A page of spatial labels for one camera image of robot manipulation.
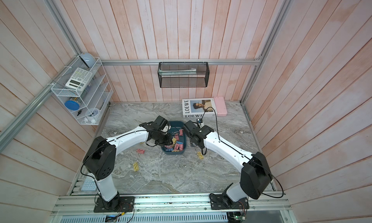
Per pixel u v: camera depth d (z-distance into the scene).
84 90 0.74
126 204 0.73
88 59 0.82
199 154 0.90
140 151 0.92
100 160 0.48
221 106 1.15
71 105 0.76
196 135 0.57
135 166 0.84
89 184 0.79
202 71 0.97
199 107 1.11
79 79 0.76
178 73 0.88
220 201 0.73
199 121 0.73
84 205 0.74
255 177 0.42
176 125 1.11
